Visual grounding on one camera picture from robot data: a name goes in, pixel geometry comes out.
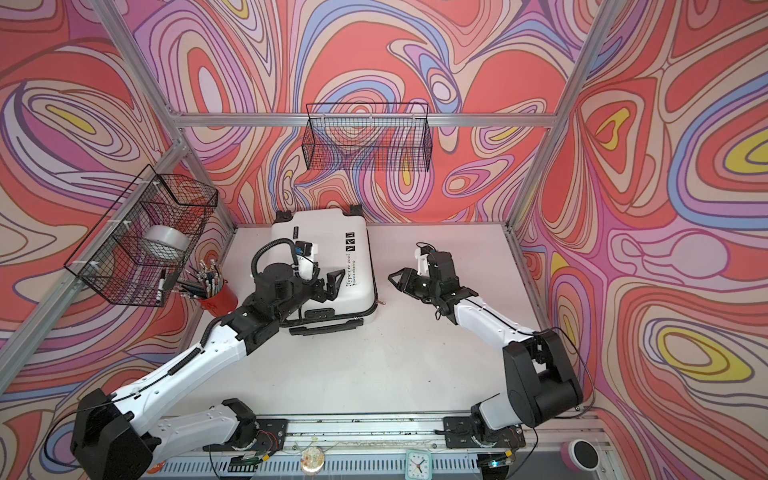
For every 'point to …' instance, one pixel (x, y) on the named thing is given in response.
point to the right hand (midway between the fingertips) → (394, 285)
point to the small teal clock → (418, 464)
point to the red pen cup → (222, 302)
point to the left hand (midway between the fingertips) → (333, 265)
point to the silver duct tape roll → (165, 242)
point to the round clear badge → (312, 460)
